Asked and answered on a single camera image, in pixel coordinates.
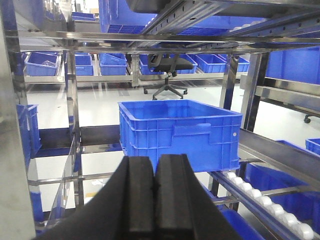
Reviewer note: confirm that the row of blue bins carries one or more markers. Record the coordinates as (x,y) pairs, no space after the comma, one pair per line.
(112,67)

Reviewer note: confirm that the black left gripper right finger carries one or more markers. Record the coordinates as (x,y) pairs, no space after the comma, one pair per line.
(180,205)

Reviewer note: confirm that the large smooth blue bin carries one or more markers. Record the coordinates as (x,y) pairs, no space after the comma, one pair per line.
(117,15)

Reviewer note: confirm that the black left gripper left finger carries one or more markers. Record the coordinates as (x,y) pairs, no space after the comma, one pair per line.
(125,205)

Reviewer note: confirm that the blue plastic bin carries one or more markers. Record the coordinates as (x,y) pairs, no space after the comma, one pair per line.
(240,225)
(295,65)
(265,180)

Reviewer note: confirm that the steel rack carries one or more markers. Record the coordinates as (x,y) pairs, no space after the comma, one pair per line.
(100,78)
(150,37)

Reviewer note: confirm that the black office chair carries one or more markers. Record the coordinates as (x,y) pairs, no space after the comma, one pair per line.
(172,63)

